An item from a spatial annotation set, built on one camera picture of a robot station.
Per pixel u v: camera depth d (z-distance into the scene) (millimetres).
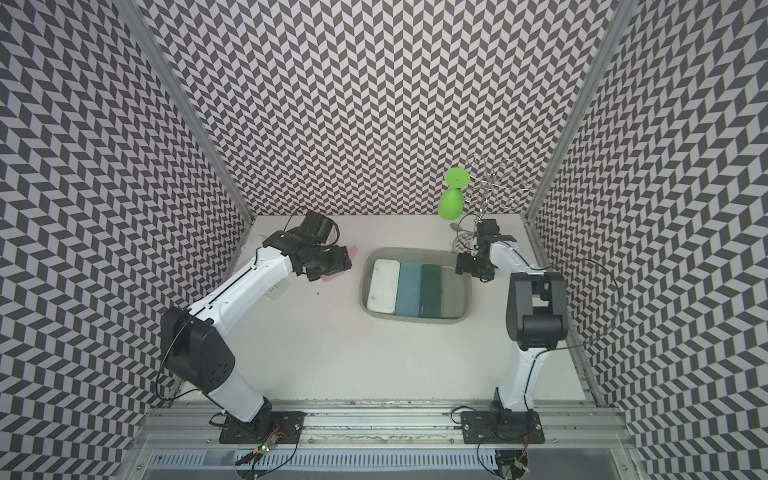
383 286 963
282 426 720
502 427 664
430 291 960
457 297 963
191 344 424
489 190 823
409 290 963
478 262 832
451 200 896
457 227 1196
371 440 722
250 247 1079
